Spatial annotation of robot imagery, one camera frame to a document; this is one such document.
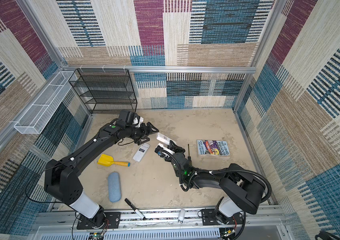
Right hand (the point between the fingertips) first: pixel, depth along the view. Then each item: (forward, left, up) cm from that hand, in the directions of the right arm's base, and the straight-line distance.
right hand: (172, 142), depth 84 cm
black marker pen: (-30, +20, -15) cm, 39 cm away
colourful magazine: (+4, -26, -14) cm, 29 cm away
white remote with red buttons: (+2, +20, -14) cm, 25 cm away
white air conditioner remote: (-1, +4, +3) cm, 5 cm away
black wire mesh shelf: (+45, +47, +5) cm, 66 cm away
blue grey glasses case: (-19, +32, -13) cm, 39 cm away
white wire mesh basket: (+4, +64, +18) cm, 67 cm away
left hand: (+2, +9, +6) cm, 11 cm away
